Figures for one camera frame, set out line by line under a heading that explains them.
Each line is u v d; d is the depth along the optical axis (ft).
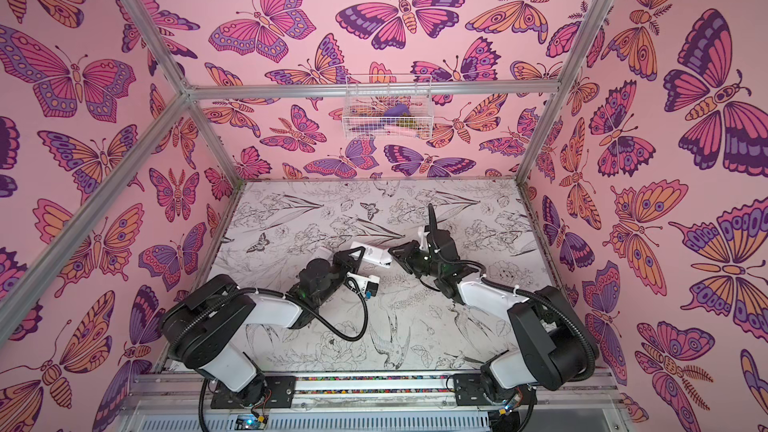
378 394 2.44
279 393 2.43
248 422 2.38
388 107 3.14
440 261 2.22
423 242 2.61
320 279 2.23
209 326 1.49
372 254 2.81
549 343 1.41
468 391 2.39
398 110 3.12
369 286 2.54
